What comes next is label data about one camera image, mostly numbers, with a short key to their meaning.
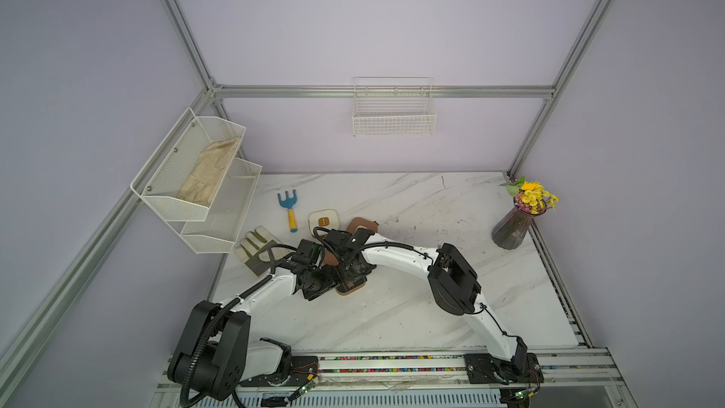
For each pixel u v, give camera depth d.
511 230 0.91
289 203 1.10
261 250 0.96
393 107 0.95
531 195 0.81
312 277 0.69
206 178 0.78
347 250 0.66
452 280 0.54
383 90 0.91
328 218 1.03
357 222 1.04
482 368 0.73
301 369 0.74
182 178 0.78
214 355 0.41
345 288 0.88
